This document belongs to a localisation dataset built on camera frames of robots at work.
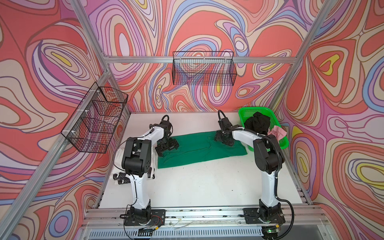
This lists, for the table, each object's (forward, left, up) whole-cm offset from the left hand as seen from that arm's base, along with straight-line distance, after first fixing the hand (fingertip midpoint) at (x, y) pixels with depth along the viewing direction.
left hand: (174, 149), depth 98 cm
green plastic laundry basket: (+1, -70, +7) cm, 70 cm away
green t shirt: (+3, -15, -1) cm, 16 cm away
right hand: (+6, -33, -1) cm, 33 cm away
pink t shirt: (+8, -68, +9) cm, 69 cm away
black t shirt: (+15, -57, +9) cm, 60 cm away
